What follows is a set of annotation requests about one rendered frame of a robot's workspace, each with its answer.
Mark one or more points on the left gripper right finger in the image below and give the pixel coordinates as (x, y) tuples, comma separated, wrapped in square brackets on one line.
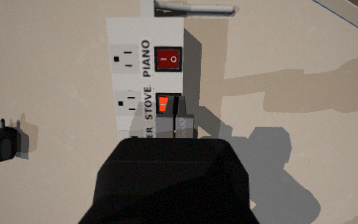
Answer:
[(184, 122)]

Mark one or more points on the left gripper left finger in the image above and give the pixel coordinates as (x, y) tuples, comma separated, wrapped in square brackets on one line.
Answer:
[(165, 124)]

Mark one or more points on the white power strip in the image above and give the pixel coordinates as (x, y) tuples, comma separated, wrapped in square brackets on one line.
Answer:
[(146, 59)]

